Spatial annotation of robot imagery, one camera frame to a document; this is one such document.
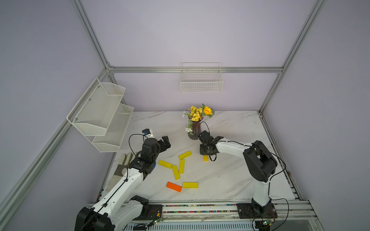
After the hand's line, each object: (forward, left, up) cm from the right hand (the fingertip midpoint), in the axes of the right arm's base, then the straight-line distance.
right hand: (205, 152), depth 97 cm
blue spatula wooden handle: (-10, +34, +1) cm, 35 cm away
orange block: (-22, +20, 0) cm, 30 cm away
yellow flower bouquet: (+10, +7, +27) cm, 30 cm away
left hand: (-2, +27, +17) cm, 32 cm away
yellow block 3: (-10, +16, 0) cm, 19 cm away
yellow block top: (-2, +14, 0) cm, 14 cm away
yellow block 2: (-14, +19, +1) cm, 24 cm away
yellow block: (-8, +27, +1) cm, 28 cm away
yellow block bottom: (-21, +11, +1) cm, 24 cm away
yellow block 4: (-7, +1, +6) cm, 9 cm away
